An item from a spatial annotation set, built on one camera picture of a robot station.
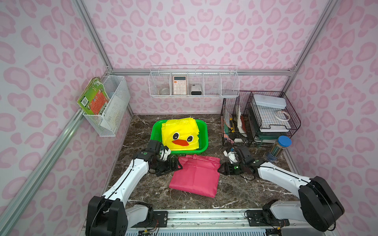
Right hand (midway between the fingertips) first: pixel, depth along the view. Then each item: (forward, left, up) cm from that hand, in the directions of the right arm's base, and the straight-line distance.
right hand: (221, 169), depth 85 cm
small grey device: (+40, +15, +26) cm, 50 cm away
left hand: (-1, +25, +6) cm, 26 cm away
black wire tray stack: (+29, -30, +14) cm, 44 cm away
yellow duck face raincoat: (+23, +25, +3) cm, 34 cm away
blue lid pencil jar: (+8, -31, +8) cm, 33 cm away
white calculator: (+44, +25, +27) cm, 57 cm away
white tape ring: (+26, -36, +15) cm, 47 cm away
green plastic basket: (+24, +41, +1) cm, 48 cm away
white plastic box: (+40, -34, +16) cm, 55 cm away
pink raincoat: (-2, +13, -4) cm, 13 cm away
